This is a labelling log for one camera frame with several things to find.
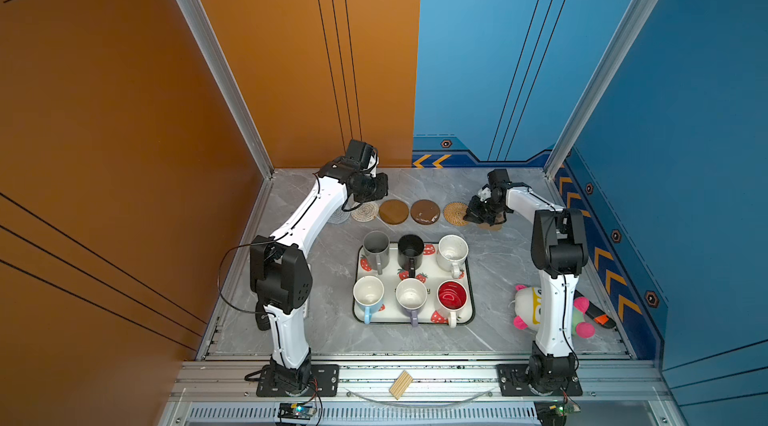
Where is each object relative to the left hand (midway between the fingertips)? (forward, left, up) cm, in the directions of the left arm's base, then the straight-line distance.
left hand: (389, 188), depth 88 cm
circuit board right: (-52, -41, -22) cm, 69 cm away
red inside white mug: (-25, -19, -18) cm, 36 cm away
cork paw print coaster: (-4, -32, -14) cm, 35 cm away
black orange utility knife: (-29, -59, -19) cm, 69 cm away
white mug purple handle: (-24, -7, -20) cm, 32 cm away
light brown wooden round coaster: (+6, -2, -19) cm, 20 cm away
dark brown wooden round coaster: (+6, -13, -19) cm, 24 cm away
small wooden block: (-47, -4, -19) cm, 51 cm away
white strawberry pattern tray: (-17, -13, -20) cm, 30 cm away
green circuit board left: (-52, +21, -22) cm, 61 cm away
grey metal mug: (-12, +3, -15) cm, 19 cm away
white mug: (-11, -20, -18) cm, 29 cm away
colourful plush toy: (-29, -37, -13) cm, 49 cm away
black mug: (-12, -7, -16) cm, 21 cm away
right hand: (+4, -26, -19) cm, 32 cm away
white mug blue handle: (-25, +5, -18) cm, 31 cm away
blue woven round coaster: (+4, +18, -20) cm, 27 cm away
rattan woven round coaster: (+5, -23, -19) cm, 30 cm away
